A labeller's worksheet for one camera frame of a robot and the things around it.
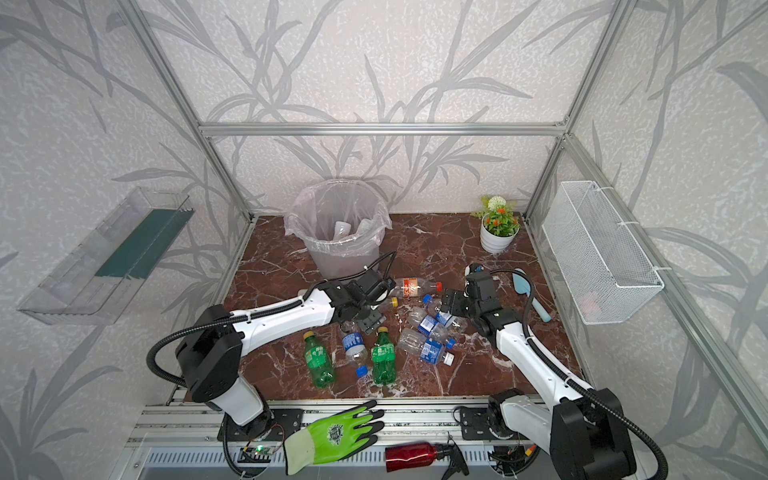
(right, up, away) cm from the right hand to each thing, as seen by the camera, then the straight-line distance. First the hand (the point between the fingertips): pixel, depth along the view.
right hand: (456, 288), depth 87 cm
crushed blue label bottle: (-4, -9, 0) cm, 10 cm away
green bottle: (-39, -17, -8) cm, 43 cm away
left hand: (-25, -4, -1) cm, 25 cm away
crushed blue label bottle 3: (-8, -16, -7) cm, 19 cm away
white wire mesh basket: (+27, +6, -26) cm, 38 cm away
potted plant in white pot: (+16, +20, +9) cm, 27 cm away
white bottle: (-29, +19, +8) cm, 35 cm away
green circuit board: (-52, -38, -16) cm, 66 cm away
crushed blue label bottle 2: (-9, -10, -1) cm, 14 cm away
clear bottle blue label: (-29, -16, -5) cm, 34 cm away
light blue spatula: (+24, -1, +12) cm, 27 cm away
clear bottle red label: (-12, -1, +6) cm, 14 cm away
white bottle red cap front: (-37, +18, +14) cm, 44 cm away
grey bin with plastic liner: (-44, +22, +4) cm, 50 cm away
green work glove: (-33, -34, -17) cm, 50 cm away
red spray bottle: (-14, -34, -21) cm, 42 cm away
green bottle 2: (-21, -19, -6) cm, 29 cm away
